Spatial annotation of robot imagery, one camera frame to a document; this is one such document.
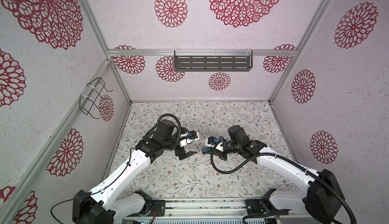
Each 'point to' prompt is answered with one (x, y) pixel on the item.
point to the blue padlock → (206, 150)
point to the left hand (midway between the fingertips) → (191, 143)
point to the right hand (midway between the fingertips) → (207, 146)
